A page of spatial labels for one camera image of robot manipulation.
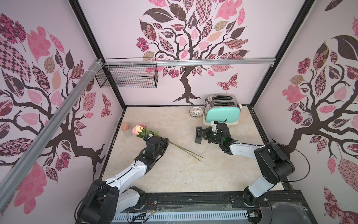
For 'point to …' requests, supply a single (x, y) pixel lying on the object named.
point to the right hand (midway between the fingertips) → (196, 129)
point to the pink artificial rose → (149, 133)
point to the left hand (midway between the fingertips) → (170, 140)
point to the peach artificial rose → (139, 131)
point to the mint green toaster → (222, 108)
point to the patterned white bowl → (196, 112)
